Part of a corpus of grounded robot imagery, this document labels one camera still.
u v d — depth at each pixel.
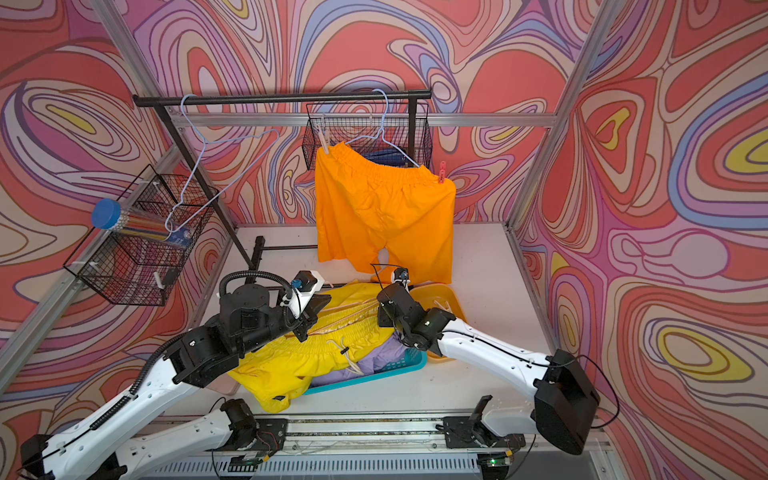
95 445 0.39
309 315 0.56
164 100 0.60
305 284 0.52
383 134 0.66
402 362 0.84
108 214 0.62
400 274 0.70
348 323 0.77
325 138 0.75
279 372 0.66
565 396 0.40
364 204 0.79
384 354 0.79
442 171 0.64
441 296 0.95
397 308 0.58
